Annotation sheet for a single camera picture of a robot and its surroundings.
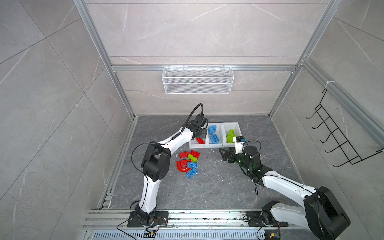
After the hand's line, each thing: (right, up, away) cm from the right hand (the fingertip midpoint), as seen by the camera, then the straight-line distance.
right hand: (224, 147), depth 85 cm
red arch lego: (-25, -12, +7) cm, 29 cm away
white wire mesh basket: (-15, +44, +16) cm, 49 cm away
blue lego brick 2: (-19, -16, +3) cm, 25 cm away
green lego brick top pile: (-18, -8, +8) cm, 22 cm away
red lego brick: (-24, -7, +11) cm, 28 cm away
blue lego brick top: (-3, +4, +16) cm, 17 cm away
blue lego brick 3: (-5, +10, +19) cm, 22 cm away
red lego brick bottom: (-13, +2, +16) cm, 21 cm away
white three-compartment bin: (-1, +7, +23) cm, 24 cm away
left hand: (-13, +11, +11) cm, 20 cm away
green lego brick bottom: (+8, +6, +18) cm, 21 cm away
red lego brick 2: (-18, -6, +11) cm, 21 cm away
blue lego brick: (-18, -11, +6) cm, 22 cm away
